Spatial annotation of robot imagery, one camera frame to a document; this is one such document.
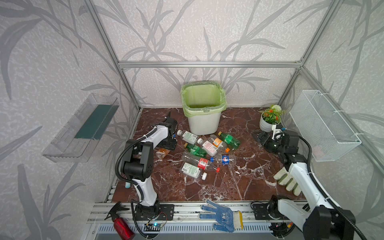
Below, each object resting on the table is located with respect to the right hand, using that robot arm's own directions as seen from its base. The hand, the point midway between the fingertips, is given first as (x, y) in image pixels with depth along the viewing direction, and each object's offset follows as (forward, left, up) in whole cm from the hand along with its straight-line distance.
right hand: (256, 132), depth 82 cm
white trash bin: (+15, +28, -13) cm, 34 cm away
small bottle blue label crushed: (-10, +17, -14) cm, 24 cm away
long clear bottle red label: (-12, +31, -13) cm, 35 cm away
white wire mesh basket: (-11, -23, +15) cm, 30 cm away
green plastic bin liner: (+29, +29, -1) cm, 41 cm away
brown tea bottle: (-6, +55, -13) cm, 56 cm away
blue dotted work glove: (-39, +18, -17) cm, 46 cm away
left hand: (+2, +52, -14) cm, 54 cm away
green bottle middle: (-3, +34, -16) cm, 38 cm away
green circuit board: (-42, +54, -20) cm, 71 cm away
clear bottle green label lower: (-16, +36, -15) cm, 42 cm away
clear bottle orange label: (+1, +19, -14) cm, 24 cm away
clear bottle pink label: (-1, +26, -15) cm, 30 cm away
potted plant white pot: (+14, -14, -3) cm, 20 cm away
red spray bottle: (-42, +67, -14) cm, 81 cm away
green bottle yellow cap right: (+2, +10, -14) cm, 18 cm away
